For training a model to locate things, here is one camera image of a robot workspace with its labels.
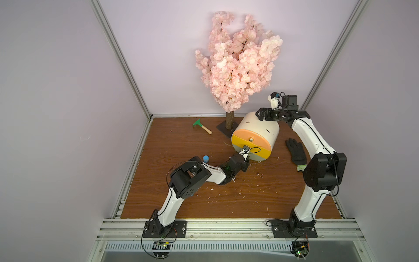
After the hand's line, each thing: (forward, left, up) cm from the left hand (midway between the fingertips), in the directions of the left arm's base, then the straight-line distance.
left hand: (249, 155), depth 92 cm
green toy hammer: (+28, +32, -3) cm, 43 cm away
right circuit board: (-43, -18, -7) cm, 47 cm away
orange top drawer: (+1, 0, +16) cm, 16 cm away
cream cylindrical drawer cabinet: (+5, -8, +18) cm, 20 cm away
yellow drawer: (-5, 0, +15) cm, 16 cm away
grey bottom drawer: (-1, -4, 0) cm, 4 cm away
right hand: (+17, -8, +20) cm, 27 cm away
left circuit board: (-43, +43, -8) cm, 62 cm away
